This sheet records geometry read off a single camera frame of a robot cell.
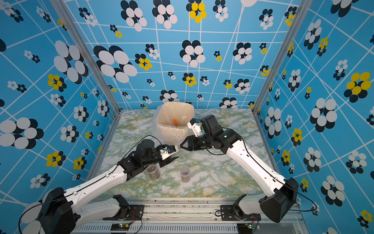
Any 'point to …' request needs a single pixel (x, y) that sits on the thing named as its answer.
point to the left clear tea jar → (154, 172)
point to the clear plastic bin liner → (154, 129)
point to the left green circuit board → (119, 226)
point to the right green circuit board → (245, 228)
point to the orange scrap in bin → (176, 122)
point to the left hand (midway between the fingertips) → (177, 149)
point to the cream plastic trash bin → (172, 119)
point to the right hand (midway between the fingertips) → (186, 144)
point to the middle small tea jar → (185, 173)
